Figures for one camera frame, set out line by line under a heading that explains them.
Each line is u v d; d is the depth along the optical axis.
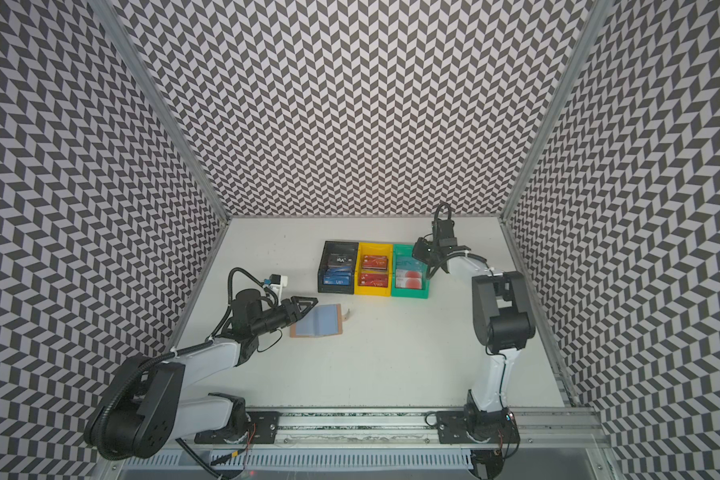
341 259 1.04
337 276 0.96
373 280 0.99
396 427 0.75
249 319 0.69
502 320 0.51
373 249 1.05
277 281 0.81
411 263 1.03
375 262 1.02
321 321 0.90
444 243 0.77
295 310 0.76
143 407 0.42
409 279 0.99
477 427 0.65
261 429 0.73
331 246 1.07
